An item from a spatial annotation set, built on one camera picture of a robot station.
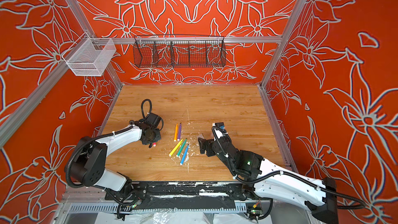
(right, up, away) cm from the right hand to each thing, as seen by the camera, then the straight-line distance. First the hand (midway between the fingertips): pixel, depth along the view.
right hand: (204, 136), depth 71 cm
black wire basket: (-15, +50, +28) cm, 59 cm away
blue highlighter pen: (-11, -14, +12) cm, 21 cm away
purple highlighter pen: (-15, -3, +23) cm, 27 cm away
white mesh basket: (-69, +44, +21) cm, 85 cm away
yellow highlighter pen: (-16, -10, +16) cm, 25 cm away
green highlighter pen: (-13, -11, +16) cm, 23 cm away
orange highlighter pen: (-17, -4, +21) cm, 27 cm away
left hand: (-28, -5, +20) cm, 35 cm away
